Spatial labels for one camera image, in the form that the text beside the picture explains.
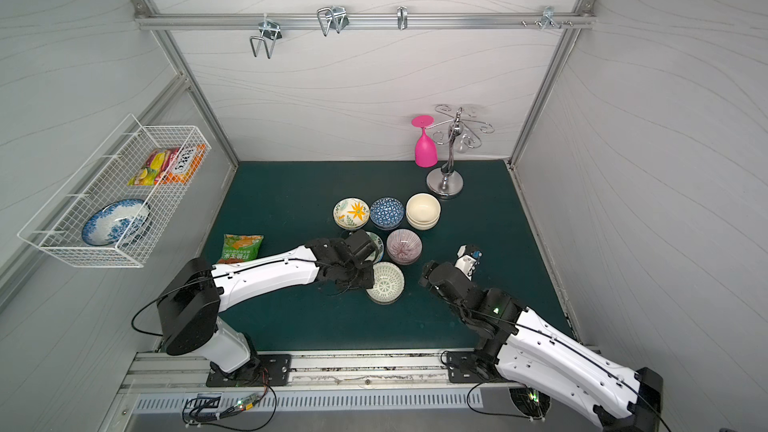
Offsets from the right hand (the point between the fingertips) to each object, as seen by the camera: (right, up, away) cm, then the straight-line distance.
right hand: (434, 272), depth 77 cm
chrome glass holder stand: (+10, +25, +37) cm, 45 cm away
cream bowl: (0, +14, +24) cm, 28 cm away
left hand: (-16, -5, +4) cm, 17 cm away
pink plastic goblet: (+1, +35, +26) cm, 44 cm away
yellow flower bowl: (-26, +13, +24) cm, 38 cm away
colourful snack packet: (-67, +28, -4) cm, 72 cm away
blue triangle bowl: (-13, +13, +24) cm, 31 cm away
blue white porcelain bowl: (-71, +15, -14) cm, 73 cm away
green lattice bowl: (-12, -6, +9) cm, 16 cm away
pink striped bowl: (-7, +4, +16) cm, 18 cm away
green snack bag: (-59, +3, +15) cm, 60 cm away
